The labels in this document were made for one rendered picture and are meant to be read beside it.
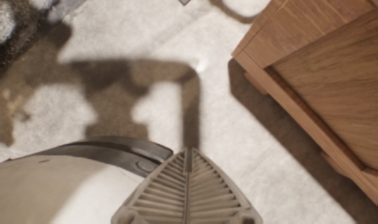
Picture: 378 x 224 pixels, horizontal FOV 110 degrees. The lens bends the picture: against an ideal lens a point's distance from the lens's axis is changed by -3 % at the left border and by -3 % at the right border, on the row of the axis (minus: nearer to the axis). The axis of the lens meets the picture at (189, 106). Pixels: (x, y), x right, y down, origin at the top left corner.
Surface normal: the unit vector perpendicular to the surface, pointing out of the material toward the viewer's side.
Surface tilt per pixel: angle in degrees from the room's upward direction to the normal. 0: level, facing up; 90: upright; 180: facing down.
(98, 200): 59
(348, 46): 90
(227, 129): 0
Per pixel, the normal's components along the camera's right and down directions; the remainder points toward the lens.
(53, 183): 0.18, -0.82
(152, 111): -0.03, 0.00
